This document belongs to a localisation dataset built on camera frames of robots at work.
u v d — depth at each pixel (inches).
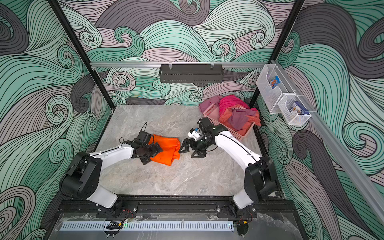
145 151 30.5
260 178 16.5
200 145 26.9
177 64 36.5
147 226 27.5
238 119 41.5
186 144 27.2
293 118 24.6
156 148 32.9
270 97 31.8
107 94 45.0
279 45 33.3
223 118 41.8
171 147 36.6
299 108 25.3
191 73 41.7
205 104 45.9
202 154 28.5
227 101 42.5
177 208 29.4
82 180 17.3
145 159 32.6
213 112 45.0
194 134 30.0
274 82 32.8
